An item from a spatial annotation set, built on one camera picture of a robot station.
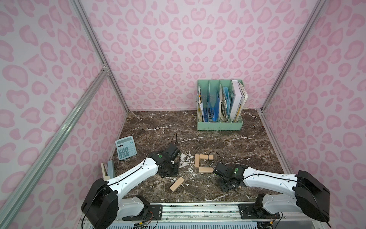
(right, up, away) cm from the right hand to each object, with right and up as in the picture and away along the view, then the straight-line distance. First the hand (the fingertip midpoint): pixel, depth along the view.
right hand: (223, 185), depth 83 cm
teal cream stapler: (-69, +7, +3) cm, 69 cm away
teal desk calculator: (-63, +19, +13) cm, 67 cm away
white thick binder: (+13, +54, +11) cm, 56 cm away
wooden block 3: (-27, +1, 0) cm, 27 cm away
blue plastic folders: (+2, +45, +35) cm, 57 cm away
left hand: (-27, +8, -1) cm, 28 cm away
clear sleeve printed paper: (-12, +41, +18) cm, 46 cm away
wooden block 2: (-15, +12, +8) cm, 21 cm away
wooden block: (-10, +14, +12) cm, 21 cm away
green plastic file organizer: (+1, +48, +13) cm, 49 cm away
